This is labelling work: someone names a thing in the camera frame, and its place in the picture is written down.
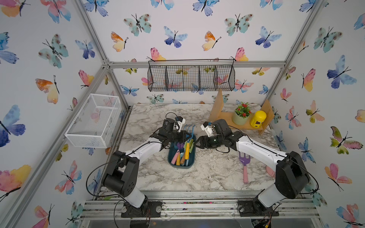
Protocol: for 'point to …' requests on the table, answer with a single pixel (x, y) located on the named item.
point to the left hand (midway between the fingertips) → (192, 134)
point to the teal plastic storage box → (172, 152)
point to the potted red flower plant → (240, 116)
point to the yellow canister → (258, 119)
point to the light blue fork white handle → (187, 162)
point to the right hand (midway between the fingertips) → (198, 143)
